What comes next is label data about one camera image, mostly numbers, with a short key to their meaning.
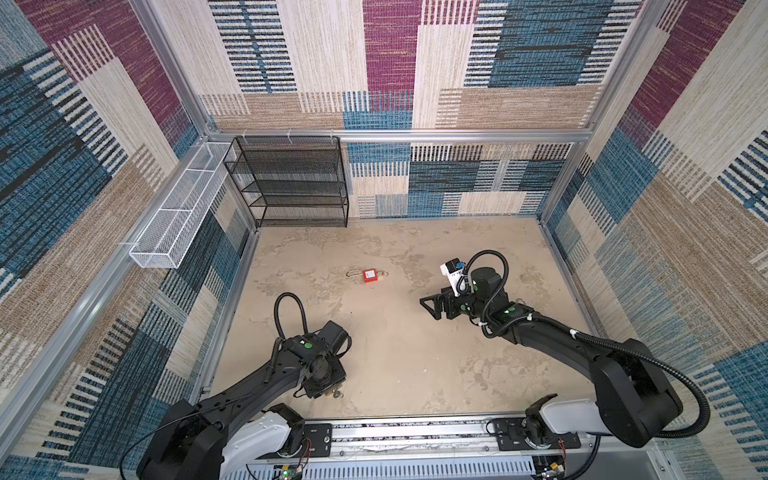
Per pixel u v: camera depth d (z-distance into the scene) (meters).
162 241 0.91
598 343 0.47
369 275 1.02
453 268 0.76
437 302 0.75
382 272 1.04
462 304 0.75
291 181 1.11
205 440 0.40
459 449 0.73
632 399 0.42
